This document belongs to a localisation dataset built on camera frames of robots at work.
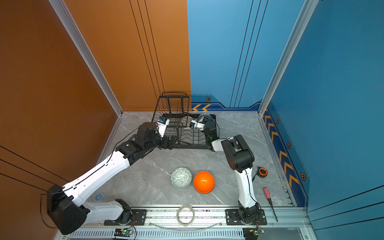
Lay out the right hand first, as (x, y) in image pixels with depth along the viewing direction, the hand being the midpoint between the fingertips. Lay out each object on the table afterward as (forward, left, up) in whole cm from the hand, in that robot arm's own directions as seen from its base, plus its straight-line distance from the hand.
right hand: (207, 114), depth 100 cm
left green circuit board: (-64, +43, -15) cm, 78 cm away
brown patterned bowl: (-15, +13, +10) cm, 22 cm away
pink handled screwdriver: (-49, -31, -14) cm, 59 cm away
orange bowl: (-42, +3, -11) cm, 43 cm away
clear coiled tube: (-61, +13, -14) cm, 64 cm away
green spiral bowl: (-38, +16, -13) cm, 43 cm away
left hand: (-23, +20, +10) cm, 33 cm away
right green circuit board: (-63, -22, -14) cm, 68 cm away
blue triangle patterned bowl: (+5, +2, -5) cm, 7 cm away
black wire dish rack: (-3, +12, -12) cm, 18 cm away
